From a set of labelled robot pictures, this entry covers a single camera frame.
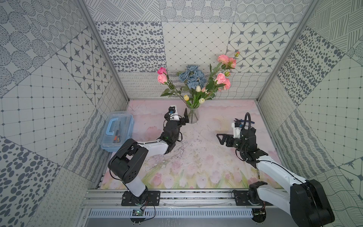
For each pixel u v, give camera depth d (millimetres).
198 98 922
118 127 929
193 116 1011
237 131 775
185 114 834
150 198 737
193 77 874
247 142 651
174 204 731
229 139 749
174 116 729
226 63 838
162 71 797
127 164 459
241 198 734
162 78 746
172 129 653
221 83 755
